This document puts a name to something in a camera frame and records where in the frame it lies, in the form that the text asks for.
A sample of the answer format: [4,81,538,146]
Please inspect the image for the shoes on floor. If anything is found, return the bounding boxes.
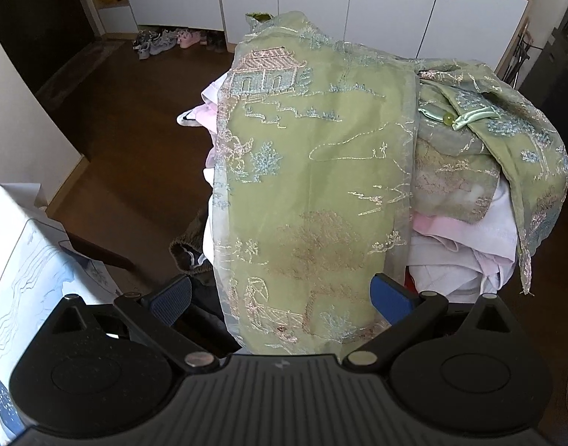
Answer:
[132,28,227,61]

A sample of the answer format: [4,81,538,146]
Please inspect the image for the white cabinet wall with doors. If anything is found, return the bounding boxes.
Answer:
[129,0,529,68]

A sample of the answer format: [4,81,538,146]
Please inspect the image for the green embroidered sheer jacket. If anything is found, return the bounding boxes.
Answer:
[212,12,568,356]

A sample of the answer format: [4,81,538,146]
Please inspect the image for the pile of white pink clothes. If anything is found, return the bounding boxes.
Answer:
[176,72,519,303]

